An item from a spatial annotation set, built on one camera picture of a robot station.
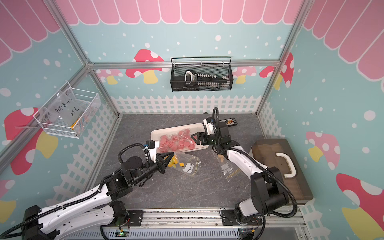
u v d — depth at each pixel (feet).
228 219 2.43
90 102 2.70
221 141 2.19
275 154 2.44
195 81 2.86
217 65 2.93
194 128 3.67
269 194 1.41
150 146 1.94
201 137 2.44
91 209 1.65
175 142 3.35
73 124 2.25
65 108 2.24
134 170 1.69
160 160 1.98
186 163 2.43
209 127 2.51
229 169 2.94
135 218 2.45
